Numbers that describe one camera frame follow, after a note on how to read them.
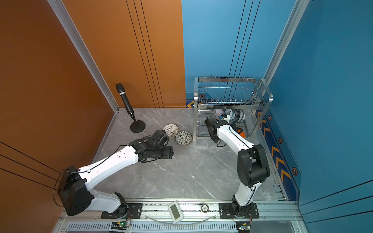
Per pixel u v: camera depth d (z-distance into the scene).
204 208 0.69
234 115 1.06
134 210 0.73
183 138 1.00
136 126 1.07
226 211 0.73
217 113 1.00
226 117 0.80
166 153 0.72
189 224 0.71
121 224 0.71
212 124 0.66
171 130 1.04
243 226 0.71
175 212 0.71
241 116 1.01
